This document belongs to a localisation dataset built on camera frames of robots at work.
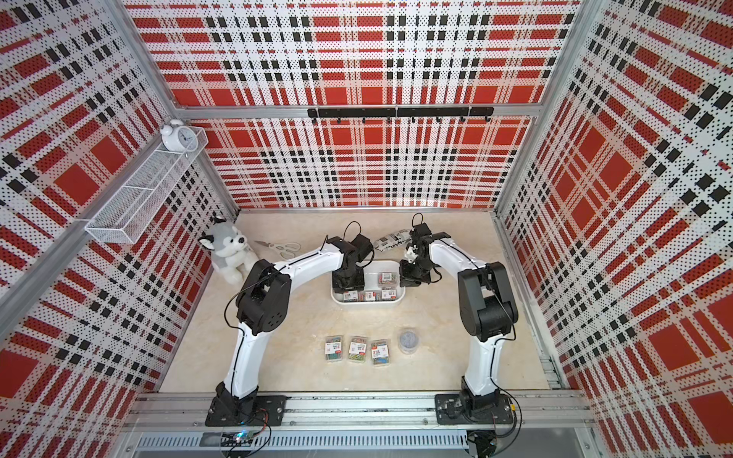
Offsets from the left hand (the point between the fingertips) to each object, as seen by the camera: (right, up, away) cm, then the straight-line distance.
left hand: (358, 289), depth 95 cm
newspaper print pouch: (+10, +16, +11) cm, 22 cm away
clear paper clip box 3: (-6, -15, -13) cm, 21 cm away
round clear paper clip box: (+16, -13, -12) cm, 24 cm away
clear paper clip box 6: (+5, -2, -2) cm, 6 cm away
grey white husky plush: (-41, +11, -2) cm, 43 cm away
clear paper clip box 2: (+8, -16, -14) cm, 22 cm away
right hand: (+16, +3, -3) cm, 17 cm away
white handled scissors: (-28, +13, +12) cm, 33 cm away
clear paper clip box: (+1, -15, -13) cm, 20 cm away
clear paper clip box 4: (+10, -1, -2) cm, 11 cm away
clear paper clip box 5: (-2, -2, -3) cm, 4 cm away
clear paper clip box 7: (+10, +3, +2) cm, 11 cm away
